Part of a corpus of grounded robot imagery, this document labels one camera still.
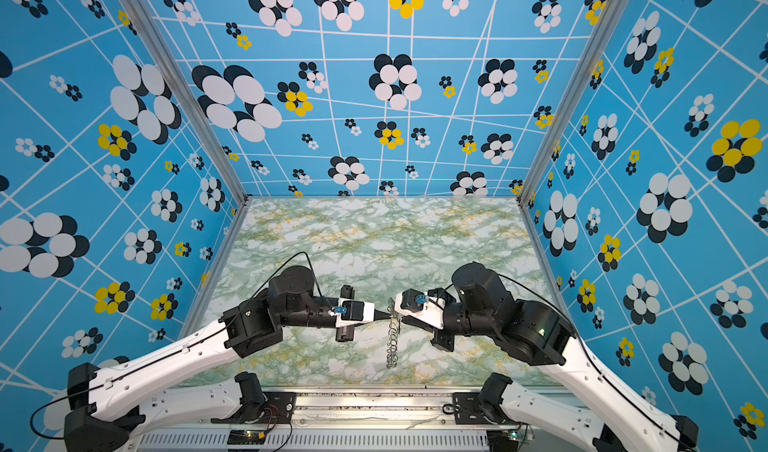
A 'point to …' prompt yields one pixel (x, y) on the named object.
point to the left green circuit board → (246, 437)
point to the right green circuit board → (502, 440)
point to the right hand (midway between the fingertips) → (408, 314)
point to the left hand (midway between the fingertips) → (389, 311)
